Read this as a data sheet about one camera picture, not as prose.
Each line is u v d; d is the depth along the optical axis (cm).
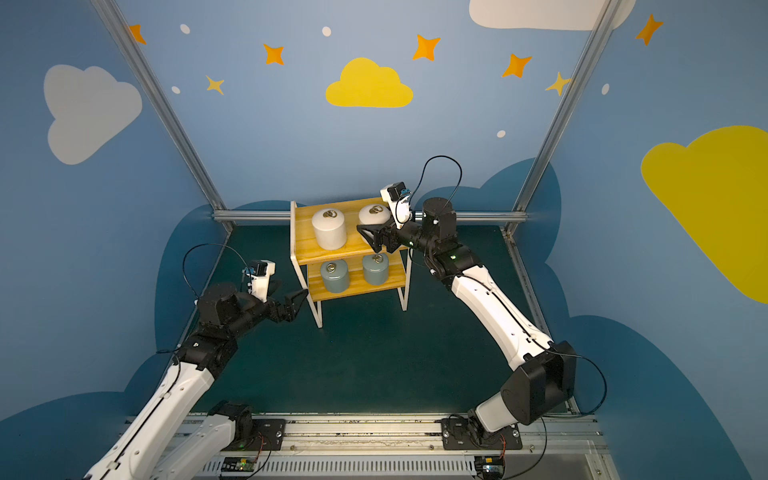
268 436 74
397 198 59
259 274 63
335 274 78
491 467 73
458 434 74
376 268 80
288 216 126
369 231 64
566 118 88
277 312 66
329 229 66
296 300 69
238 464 72
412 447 73
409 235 62
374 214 67
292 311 68
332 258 70
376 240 64
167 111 86
